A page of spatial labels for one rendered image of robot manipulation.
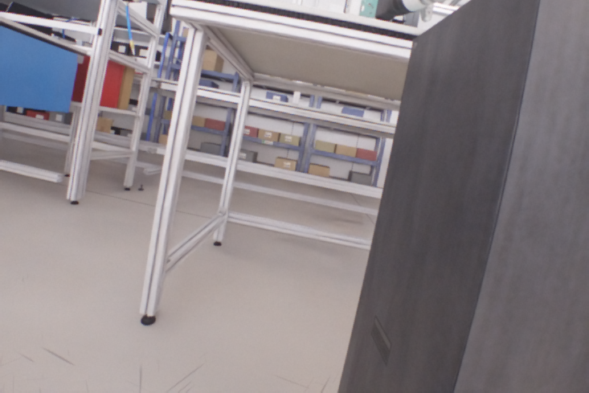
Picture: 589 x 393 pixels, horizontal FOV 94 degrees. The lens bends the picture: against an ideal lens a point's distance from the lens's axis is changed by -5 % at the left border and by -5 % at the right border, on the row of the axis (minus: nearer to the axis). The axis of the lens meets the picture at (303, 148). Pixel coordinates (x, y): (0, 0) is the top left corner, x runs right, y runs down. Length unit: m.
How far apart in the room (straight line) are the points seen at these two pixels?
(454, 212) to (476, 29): 0.19
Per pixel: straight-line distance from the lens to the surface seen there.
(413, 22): 1.07
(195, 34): 0.98
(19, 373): 1.04
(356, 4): 1.09
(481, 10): 0.37
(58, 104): 2.08
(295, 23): 0.81
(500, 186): 0.28
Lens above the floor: 0.66
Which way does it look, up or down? 2 degrees down
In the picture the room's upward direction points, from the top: 11 degrees clockwise
